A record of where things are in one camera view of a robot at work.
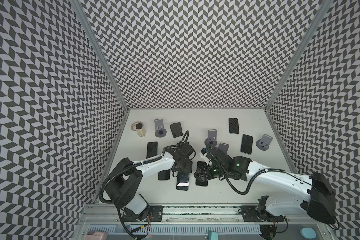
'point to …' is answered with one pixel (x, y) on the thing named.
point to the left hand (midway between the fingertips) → (185, 169)
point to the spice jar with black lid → (138, 126)
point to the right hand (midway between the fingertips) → (200, 179)
